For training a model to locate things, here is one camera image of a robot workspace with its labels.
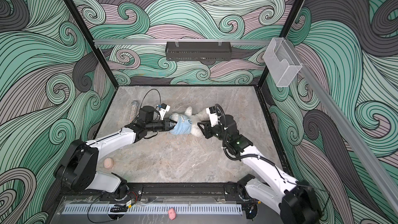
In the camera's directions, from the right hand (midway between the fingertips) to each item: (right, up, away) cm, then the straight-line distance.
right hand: (200, 123), depth 77 cm
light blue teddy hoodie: (-9, -2, +4) cm, 10 cm away
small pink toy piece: (-13, -38, -11) cm, 41 cm away
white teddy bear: (-3, 0, +15) cm, 16 cm away
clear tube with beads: (-44, +4, +24) cm, 50 cm away
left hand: (-11, -1, +5) cm, 13 cm away
